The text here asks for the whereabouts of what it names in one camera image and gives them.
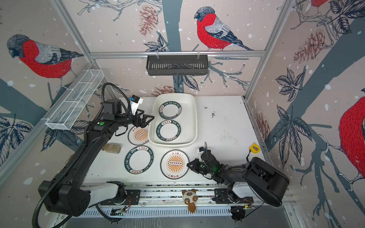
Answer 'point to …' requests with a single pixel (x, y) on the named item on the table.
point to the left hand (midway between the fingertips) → (150, 111)
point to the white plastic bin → (187, 119)
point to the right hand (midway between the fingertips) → (187, 163)
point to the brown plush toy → (189, 197)
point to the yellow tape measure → (254, 148)
